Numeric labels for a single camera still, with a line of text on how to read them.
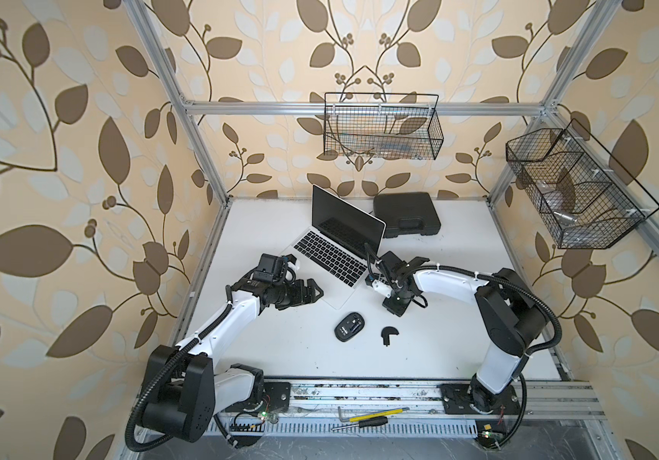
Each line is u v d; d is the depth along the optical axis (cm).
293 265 80
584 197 73
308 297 75
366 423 71
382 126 97
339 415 72
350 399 76
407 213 114
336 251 105
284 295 72
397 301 80
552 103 88
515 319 47
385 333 85
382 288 84
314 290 78
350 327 85
